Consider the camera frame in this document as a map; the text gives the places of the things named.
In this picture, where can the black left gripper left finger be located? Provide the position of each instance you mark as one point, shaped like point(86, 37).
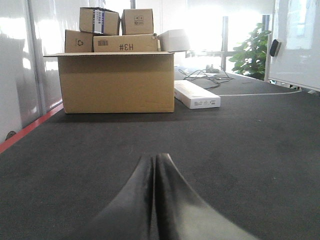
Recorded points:
point(130, 205)

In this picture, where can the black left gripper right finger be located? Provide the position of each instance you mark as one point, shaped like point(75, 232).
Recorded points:
point(180, 210)

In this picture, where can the long flat white box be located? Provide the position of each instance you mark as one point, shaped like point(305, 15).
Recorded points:
point(197, 96)

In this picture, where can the large open cardboard box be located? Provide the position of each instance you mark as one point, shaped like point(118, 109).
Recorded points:
point(115, 85)

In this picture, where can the small grey device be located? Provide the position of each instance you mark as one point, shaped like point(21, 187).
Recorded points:
point(212, 70)

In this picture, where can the long printed cardboard box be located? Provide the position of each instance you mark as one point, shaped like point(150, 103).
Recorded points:
point(125, 45)

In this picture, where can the white cardboard box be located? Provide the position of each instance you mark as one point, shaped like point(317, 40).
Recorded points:
point(173, 40)

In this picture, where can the cardboard box with recycling mark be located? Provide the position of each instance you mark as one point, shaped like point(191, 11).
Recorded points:
point(77, 42)

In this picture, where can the green leafy plant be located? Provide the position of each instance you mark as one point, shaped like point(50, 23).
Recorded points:
point(252, 55)

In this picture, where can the small square cardboard box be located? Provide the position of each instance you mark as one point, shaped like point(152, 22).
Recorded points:
point(137, 22)

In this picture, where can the black whiteboard eraser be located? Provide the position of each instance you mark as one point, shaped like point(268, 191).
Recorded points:
point(275, 48)

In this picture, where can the cardboard box with blue label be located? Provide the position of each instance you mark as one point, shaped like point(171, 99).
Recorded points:
point(87, 20)

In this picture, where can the whiteboard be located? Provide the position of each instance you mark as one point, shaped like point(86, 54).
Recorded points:
point(297, 50)

